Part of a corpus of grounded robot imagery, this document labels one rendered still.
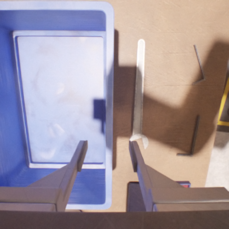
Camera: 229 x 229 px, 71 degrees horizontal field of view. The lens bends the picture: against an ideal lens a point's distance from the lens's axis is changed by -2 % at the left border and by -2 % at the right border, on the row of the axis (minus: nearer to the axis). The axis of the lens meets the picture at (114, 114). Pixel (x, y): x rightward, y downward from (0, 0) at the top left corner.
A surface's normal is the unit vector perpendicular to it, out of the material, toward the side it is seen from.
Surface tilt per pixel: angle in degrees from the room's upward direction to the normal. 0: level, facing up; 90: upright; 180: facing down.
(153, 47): 0
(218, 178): 0
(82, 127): 0
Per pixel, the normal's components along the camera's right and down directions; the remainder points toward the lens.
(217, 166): 0.02, 0.25
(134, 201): 0.01, -0.97
